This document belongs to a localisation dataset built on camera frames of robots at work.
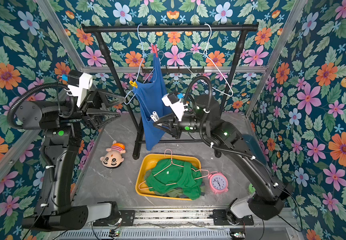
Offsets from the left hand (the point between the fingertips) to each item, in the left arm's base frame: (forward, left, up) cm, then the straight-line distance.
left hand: (118, 114), depth 44 cm
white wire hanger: (+56, -33, -23) cm, 69 cm away
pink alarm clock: (-5, -38, -54) cm, 66 cm away
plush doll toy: (+12, +22, -47) cm, 53 cm away
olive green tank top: (-10, -14, -47) cm, 50 cm away
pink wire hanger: (-5, +6, -51) cm, 52 cm away
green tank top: (-1, -10, -47) cm, 48 cm away
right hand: (+5, -11, -7) cm, 14 cm away
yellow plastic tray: (+9, +4, -49) cm, 50 cm away
